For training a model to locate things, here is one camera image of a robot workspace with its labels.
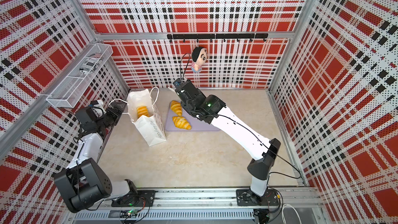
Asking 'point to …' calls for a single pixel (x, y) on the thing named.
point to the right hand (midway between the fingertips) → (196, 96)
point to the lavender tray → (197, 124)
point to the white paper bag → (150, 125)
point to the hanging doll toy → (199, 57)
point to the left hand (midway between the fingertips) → (127, 106)
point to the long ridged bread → (142, 110)
